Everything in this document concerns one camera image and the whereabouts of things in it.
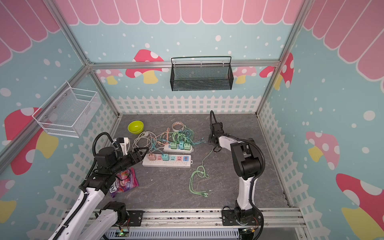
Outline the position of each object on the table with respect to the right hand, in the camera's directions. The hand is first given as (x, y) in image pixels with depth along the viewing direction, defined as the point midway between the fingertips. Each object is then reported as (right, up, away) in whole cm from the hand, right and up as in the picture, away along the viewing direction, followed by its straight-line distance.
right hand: (214, 139), depth 104 cm
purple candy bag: (-53, -22, -20) cm, 61 cm away
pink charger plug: (-39, -9, -15) cm, 43 cm away
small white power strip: (-32, -6, -6) cm, 33 cm away
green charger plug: (-27, -3, -9) cm, 29 cm away
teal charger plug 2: (-31, -10, -14) cm, 35 cm away
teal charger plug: (-22, -3, -9) cm, 24 cm away
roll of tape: (-27, +9, +9) cm, 30 cm away
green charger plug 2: (-18, -4, -9) cm, 21 cm away
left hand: (-38, -5, -27) cm, 47 cm away
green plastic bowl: (-57, +8, +5) cm, 58 cm away
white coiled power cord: (-46, +1, +2) cm, 47 cm away
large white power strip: (-26, -13, -12) cm, 31 cm away
